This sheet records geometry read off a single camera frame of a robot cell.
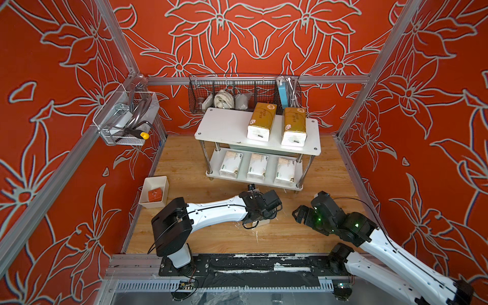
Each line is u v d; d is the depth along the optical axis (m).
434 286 0.41
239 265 0.74
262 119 0.69
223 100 0.88
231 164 0.93
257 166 0.91
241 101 0.93
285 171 0.90
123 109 0.74
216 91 0.95
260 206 0.60
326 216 0.57
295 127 0.66
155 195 0.87
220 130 0.75
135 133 0.64
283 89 0.83
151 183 0.95
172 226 0.42
